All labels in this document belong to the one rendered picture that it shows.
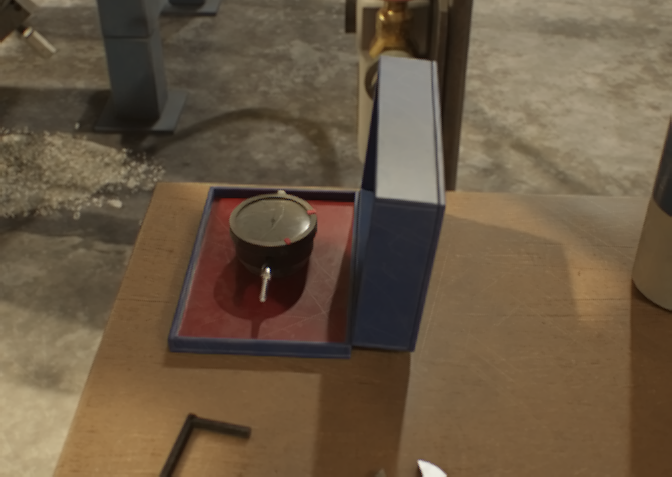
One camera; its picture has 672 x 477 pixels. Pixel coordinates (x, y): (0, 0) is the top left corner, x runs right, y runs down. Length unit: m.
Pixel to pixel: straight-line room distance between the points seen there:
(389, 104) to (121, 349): 0.22
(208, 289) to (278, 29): 1.44
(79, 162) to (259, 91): 0.38
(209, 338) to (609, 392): 0.24
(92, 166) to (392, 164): 1.14
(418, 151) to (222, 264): 0.17
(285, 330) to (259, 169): 1.00
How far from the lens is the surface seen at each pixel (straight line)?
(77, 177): 1.59
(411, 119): 0.56
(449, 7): 0.92
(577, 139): 1.70
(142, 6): 1.61
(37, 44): 1.44
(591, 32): 2.08
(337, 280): 0.62
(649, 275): 0.63
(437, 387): 0.56
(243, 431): 0.53
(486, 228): 0.68
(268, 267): 0.60
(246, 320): 0.59
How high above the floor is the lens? 0.88
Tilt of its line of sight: 38 degrees down
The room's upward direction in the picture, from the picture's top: straight up
